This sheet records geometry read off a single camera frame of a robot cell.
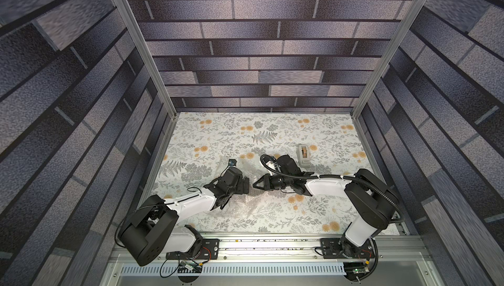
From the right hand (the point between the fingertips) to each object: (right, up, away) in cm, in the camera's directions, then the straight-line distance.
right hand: (251, 185), depth 83 cm
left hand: (-5, +1, +6) cm, 8 cm away
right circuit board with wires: (+39, -28, -13) cm, 50 cm away
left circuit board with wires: (-23, -27, -12) cm, 38 cm away
